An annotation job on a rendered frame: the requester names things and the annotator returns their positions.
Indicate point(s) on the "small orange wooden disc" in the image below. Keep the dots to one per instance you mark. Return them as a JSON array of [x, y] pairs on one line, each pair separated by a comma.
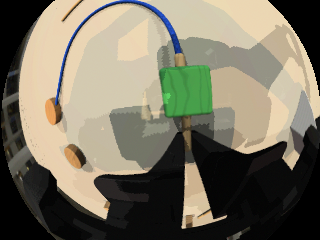
[[74, 156]]

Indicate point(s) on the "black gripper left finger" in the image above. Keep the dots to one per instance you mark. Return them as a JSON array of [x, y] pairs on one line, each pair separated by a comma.
[[164, 184]]

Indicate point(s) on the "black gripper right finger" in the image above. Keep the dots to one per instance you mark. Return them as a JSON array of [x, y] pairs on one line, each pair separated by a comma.
[[225, 171]]

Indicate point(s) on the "blue string with wooden stick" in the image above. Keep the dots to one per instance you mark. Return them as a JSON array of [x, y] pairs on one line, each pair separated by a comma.
[[179, 59]]

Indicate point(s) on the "round wooden button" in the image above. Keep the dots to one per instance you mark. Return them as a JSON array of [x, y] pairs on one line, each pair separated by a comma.
[[53, 111]]

